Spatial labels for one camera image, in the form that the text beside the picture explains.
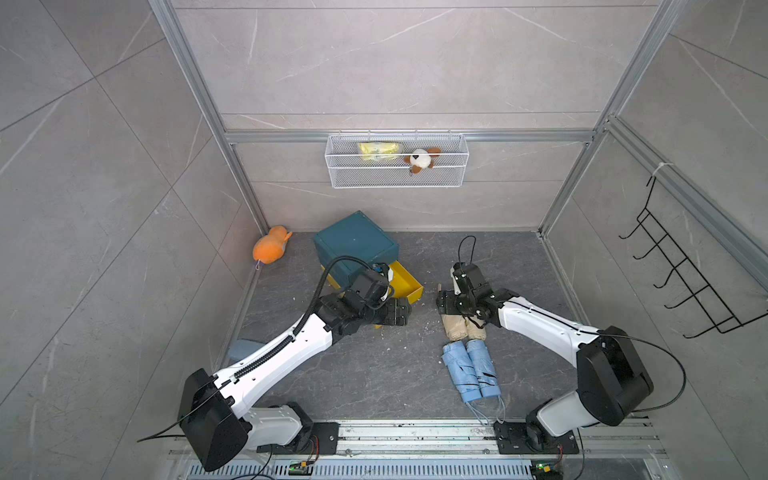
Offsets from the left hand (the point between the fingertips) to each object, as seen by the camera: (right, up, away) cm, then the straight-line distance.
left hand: (402, 305), depth 76 cm
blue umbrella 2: (+23, -18, +6) cm, 30 cm away
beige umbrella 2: (+22, -10, +14) cm, 28 cm away
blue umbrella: (+16, -17, +6) cm, 25 cm away
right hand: (+14, -1, +14) cm, 20 cm away
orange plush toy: (-48, +15, +32) cm, 59 cm away
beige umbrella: (+16, -9, +13) cm, 23 cm away
